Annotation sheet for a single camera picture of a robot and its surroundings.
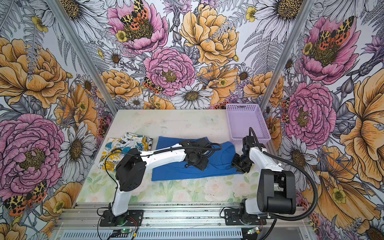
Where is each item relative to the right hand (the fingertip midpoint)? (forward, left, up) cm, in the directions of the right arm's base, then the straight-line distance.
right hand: (234, 171), depth 85 cm
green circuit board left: (-26, +58, -6) cm, 64 cm away
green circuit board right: (-27, -4, -5) cm, 28 cm away
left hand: (+2, +19, 0) cm, 19 cm away
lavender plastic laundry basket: (+45, -16, -4) cm, 48 cm away
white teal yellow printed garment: (+22, +65, 0) cm, 69 cm away
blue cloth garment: (+8, +6, -5) cm, 11 cm away
